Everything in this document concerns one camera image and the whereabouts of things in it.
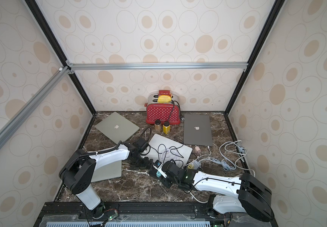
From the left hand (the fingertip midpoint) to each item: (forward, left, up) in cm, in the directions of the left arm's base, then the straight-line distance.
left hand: (149, 169), depth 86 cm
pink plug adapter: (+13, -31, 0) cm, 34 cm away
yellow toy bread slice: (+47, -8, +16) cm, 50 cm away
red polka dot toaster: (+39, -8, +10) cm, 41 cm away
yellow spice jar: (+29, -10, +4) cm, 31 cm away
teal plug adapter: (-4, -6, +5) cm, 9 cm away
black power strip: (-11, -11, +11) cm, 19 cm away
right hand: (-6, -8, +3) cm, 10 cm away
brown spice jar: (+31, -4, +4) cm, 31 cm away
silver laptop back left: (+34, +29, -3) cm, 44 cm away
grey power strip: (+3, -29, +2) cm, 29 cm away
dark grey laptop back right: (+32, -34, -2) cm, 47 cm away
